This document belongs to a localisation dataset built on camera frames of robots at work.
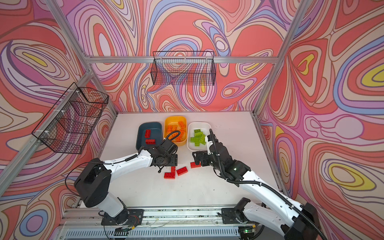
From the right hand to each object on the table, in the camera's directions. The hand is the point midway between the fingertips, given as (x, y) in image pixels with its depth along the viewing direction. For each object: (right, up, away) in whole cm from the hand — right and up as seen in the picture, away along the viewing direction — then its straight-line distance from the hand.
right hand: (201, 156), depth 77 cm
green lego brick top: (0, +9, +27) cm, 29 cm away
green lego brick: (-1, +13, +28) cm, 30 cm away
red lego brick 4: (-11, -11, +11) cm, 19 cm away
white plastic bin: (-5, +15, +29) cm, 33 cm away
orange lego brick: (-13, +17, +34) cm, 40 cm away
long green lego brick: (-3, +6, +25) cm, 26 cm away
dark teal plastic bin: (-30, +11, +28) cm, 43 cm away
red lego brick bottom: (-18, -13, +10) cm, 25 cm away
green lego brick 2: (-2, +3, +24) cm, 24 cm away
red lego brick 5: (-4, -8, +14) cm, 16 cm away
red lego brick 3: (-16, -10, +12) cm, 23 cm away
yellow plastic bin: (-20, +18, +34) cm, 43 cm away
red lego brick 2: (-37, +10, +28) cm, 47 cm away
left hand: (-15, -5, +11) cm, 19 cm away
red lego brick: (-34, +5, +24) cm, 42 cm away
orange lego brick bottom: (-21, +14, +31) cm, 40 cm away
